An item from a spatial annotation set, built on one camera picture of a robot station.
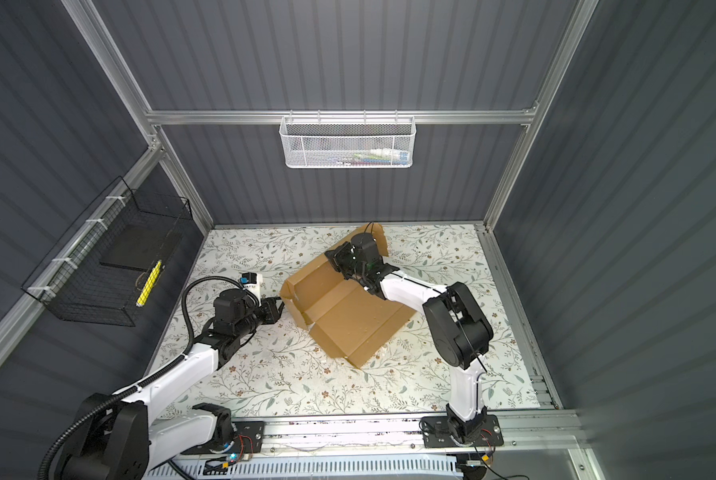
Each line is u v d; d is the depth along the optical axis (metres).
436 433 0.73
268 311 0.76
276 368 0.85
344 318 0.95
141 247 0.75
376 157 0.92
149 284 0.70
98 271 0.71
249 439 0.72
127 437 0.41
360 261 0.73
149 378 0.48
